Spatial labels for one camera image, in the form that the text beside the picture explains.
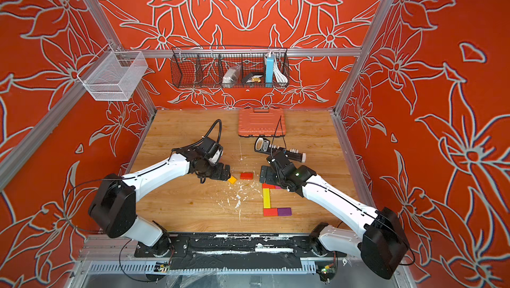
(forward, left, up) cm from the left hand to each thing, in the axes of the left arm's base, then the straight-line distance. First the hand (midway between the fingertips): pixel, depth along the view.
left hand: (223, 173), depth 86 cm
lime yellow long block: (-7, -20, -6) cm, 22 cm away
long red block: (-13, -22, -7) cm, 26 cm away
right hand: (-2, -18, +4) cm, 19 cm away
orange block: (-1, -4, -4) cm, 6 cm away
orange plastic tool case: (+34, -16, -2) cm, 38 cm away
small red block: (+3, -10, -7) cm, 13 cm away
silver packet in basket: (+38, 0, +25) cm, 45 cm away
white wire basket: (+34, +56, +25) cm, 70 cm away
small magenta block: (-9, -23, +10) cm, 27 cm away
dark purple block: (-12, -28, -7) cm, 31 cm away
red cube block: (-2, -19, -5) cm, 20 cm away
